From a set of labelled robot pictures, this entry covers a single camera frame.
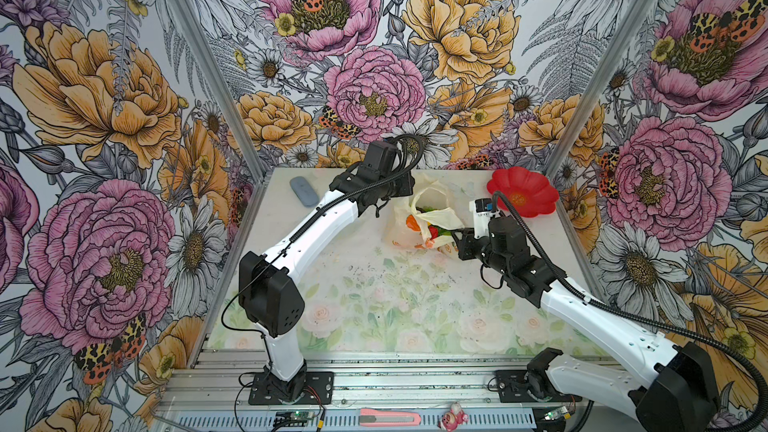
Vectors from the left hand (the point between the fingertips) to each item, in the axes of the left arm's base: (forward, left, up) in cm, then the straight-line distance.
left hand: (410, 189), depth 81 cm
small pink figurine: (-49, -7, -23) cm, 54 cm away
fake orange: (-4, -1, -10) cm, 11 cm away
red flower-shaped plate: (+22, -48, -26) cm, 59 cm away
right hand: (-12, -11, -7) cm, 18 cm away
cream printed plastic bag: (-9, -4, -2) cm, 10 cm away
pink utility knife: (-48, +8, -26) cm, 55 cm away
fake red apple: (-9, -6, -6) cm, 13 cm away
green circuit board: (-47, +29, -27) cm, 61 cm away
